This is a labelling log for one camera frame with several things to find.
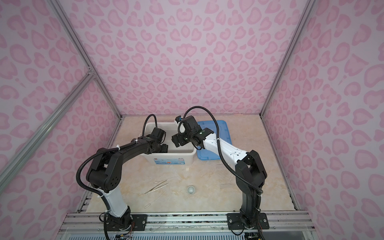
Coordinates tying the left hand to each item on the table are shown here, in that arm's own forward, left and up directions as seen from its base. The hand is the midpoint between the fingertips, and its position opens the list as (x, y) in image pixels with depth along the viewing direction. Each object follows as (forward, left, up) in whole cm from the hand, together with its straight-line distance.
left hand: (163, 148), depth 97 cm
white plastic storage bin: (-12, -14, +13) cm, 23 cm away
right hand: (-1, -12, +15) cm, 19 cm away
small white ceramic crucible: (-25, -18, -3) cm, 31 cm away
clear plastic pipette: (-32, +4, -3) cm, 33 cm away
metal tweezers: (-23, +1, -3) cm, 23 cm away
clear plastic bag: (-23, -38, -2) cm, 45 cm away
